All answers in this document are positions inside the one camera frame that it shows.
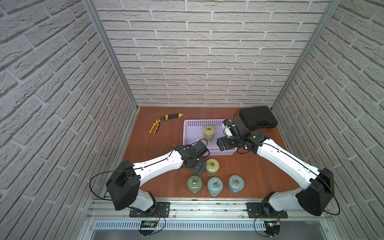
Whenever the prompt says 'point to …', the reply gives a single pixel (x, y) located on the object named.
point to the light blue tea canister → (235, 184)
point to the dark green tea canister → (193, 173)
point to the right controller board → (272, 228)
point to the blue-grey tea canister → (215, 186)
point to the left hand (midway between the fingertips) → (198, 163)
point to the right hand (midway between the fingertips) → (226, 140)
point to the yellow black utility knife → (172, 116)
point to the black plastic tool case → (258, 117)
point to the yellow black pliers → (158, 121)
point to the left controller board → (147, 224)
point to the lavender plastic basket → (193, 132)
